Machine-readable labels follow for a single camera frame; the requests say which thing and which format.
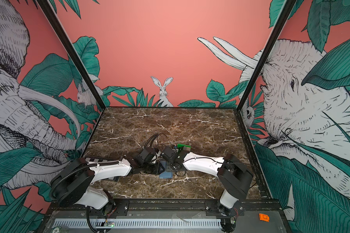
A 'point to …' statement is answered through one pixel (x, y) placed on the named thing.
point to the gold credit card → (186, 148)
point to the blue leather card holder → (165, 174)
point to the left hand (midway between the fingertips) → (164, 169)
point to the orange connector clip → (264, 217)
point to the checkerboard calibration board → (91, 159)
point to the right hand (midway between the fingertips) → (168, 167)
